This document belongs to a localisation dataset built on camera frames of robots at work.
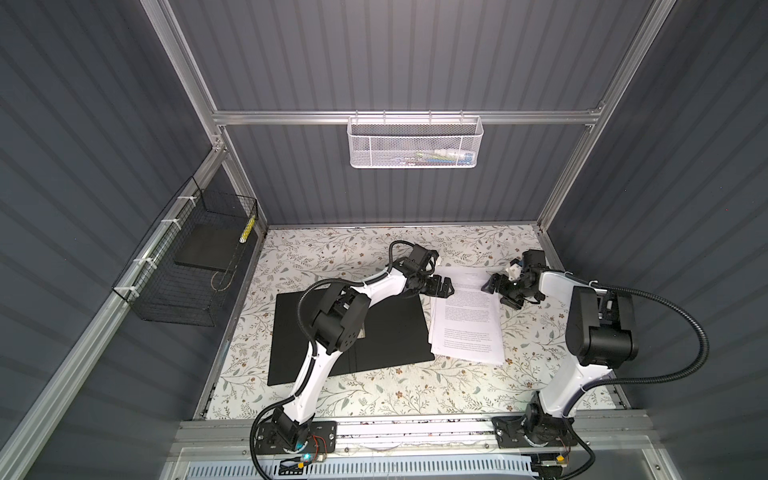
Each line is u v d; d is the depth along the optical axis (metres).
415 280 0.79
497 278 0.91
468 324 0.94
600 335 0.50
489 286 0.92
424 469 0.77
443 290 0.89
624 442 0.73
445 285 0.89
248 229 0.82
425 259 0.83
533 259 0.81
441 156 0.92
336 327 0.59
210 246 0.77
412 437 0.75
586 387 0.55
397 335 0.91
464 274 1.06
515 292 0.85
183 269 0.72
